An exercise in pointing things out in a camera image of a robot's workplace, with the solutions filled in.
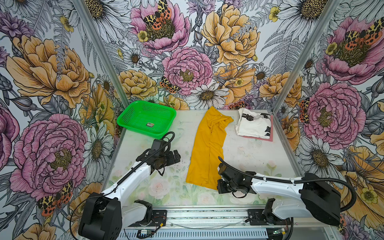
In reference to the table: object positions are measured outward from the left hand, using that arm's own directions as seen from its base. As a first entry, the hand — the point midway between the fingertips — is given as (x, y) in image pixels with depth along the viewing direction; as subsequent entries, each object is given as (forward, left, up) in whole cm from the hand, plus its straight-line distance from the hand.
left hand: (173, 163), depth 85 cm
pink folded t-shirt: (+20, -64, -5) cm, 67 cm away
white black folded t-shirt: (+30, -54, -3) cm, 62 cm away
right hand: (-14, -25, -7) cm, 30 cm away
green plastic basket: (+39, +19, -5) cm, 43 cm away
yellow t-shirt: (+6, -20, -6) cm, 22 cm away
